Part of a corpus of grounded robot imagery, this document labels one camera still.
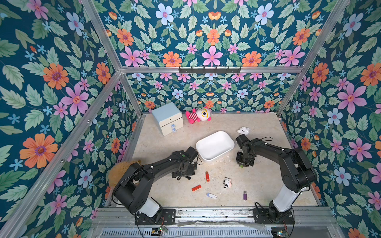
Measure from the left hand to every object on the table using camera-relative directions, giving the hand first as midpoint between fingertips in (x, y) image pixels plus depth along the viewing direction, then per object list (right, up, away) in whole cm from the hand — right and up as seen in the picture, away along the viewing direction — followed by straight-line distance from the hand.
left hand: (188, 172), depth 88 cm
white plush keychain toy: (+38, +25, +17) cm, 49 cm away
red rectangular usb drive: (+5, -7, -5) cm, 10 cm away
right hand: (+33, +3, +5) cm, 33 cm away
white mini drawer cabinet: (-14, +33, +11) cm, 38 cm away
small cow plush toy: (+23, -4, -5) cm, 24 cm away
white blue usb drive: (+14, -10, -8) cm, 19 cm away
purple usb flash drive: (+32, -10, -7) cm, 35 cm away
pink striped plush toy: (+8, +37, +23) cm, 44 cm away
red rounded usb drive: (+12, -2, -1) cm, 12 cm away
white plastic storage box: (+17, +15, +10) cm, 24 cm away
